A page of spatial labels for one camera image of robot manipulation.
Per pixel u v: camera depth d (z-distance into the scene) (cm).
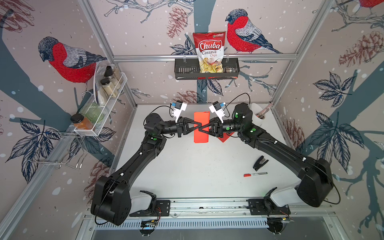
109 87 76
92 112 71
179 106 59
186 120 63
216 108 60
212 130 61
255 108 101
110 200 40
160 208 73
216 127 61
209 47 80
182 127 60
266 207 66
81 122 60
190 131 62
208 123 63
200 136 65
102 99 71
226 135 66
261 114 103
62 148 57
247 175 85
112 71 83
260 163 86
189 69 95
